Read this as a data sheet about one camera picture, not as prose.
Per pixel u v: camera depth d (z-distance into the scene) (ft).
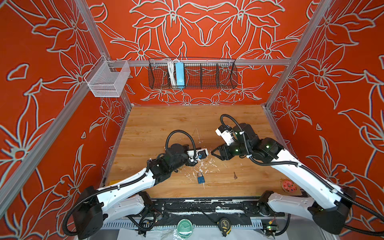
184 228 2.20
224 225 2.19
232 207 2.44
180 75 2.94
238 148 1.88
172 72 2.94
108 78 3.08
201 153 1.97
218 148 2.01
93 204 1.45
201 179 2.67
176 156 1.80
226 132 2.04
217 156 2.11
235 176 2.74
